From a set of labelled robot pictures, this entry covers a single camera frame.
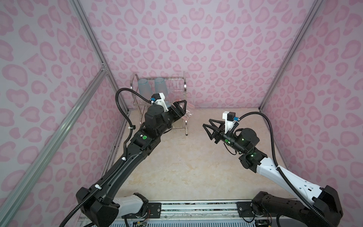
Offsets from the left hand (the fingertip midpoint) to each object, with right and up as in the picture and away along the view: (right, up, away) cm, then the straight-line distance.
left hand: (184, 101), depth 64 cm
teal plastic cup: (-24, +10, +22) cm, 34 cm away
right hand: (+11, -10, +1) cm, 15 cm away
